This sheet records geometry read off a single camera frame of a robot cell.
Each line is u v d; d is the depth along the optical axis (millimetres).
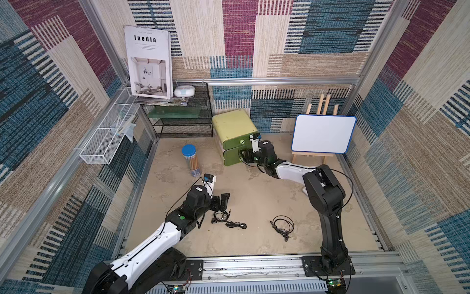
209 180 702
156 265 570
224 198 730
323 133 980
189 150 888
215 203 715
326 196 550
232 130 929
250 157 890
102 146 914
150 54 759
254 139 888
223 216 869
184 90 882
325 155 1010
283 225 851
